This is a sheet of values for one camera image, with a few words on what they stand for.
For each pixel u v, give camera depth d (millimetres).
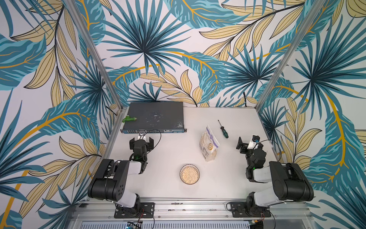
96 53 856
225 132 1028
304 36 780
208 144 833
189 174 812
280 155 933
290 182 451
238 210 730
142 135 781
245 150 815
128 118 1042
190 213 733
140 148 695
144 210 726
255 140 750
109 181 454
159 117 1086
